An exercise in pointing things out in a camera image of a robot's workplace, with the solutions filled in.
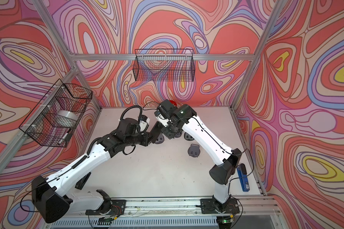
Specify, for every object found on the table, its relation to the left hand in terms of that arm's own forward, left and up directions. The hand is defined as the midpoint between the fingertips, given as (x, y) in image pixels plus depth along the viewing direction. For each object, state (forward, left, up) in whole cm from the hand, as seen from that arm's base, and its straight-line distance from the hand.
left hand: (155, 136), depth 75 cm
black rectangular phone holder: (+4, 0, +1) cm, 4 cm away
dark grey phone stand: (+13, -20, -19) cm, 30 cm away
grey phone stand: (+12, -1, -22) cm, 24 cm away
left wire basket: (-1, +53, +11) cm, 55 cm away
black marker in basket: (-2, +46, +3) cm, 46 cm away
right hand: (0, -9, +2) cm, 10 cm away
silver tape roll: (+4, +44, +10) cm, 45 cm away
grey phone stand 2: (+1, -23, -18) cm, 29 cm away
